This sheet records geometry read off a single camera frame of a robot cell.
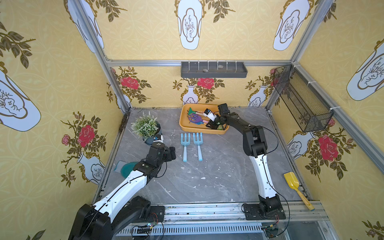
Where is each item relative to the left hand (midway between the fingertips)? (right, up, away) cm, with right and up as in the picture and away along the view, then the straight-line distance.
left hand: (170, 149), depth 85 cm
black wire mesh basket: (+78, +20, -4) cm, 81 cm away
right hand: (+23, +15, +25) cm, 37 cm away
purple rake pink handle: (+15, +18, +26) cm, 35 cm away
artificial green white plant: (-15, +13, 0) cm, 20 cm away
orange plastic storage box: (+14, +11, +17) cm, 25 cm away
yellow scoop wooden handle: (+69, -18, -1) cm, 71 cm away
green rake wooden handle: (+10, +23, +31) cm, 40 cm away
